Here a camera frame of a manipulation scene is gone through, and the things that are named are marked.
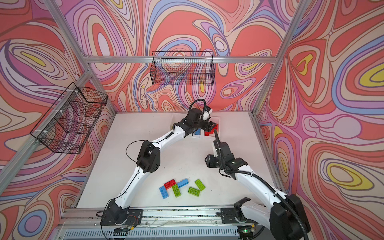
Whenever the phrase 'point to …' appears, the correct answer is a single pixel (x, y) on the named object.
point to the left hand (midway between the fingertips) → (215, 120)
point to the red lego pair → (214, 126)
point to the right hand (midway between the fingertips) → (210, 162)
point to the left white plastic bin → (168, 119)
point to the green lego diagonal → (200, 184)
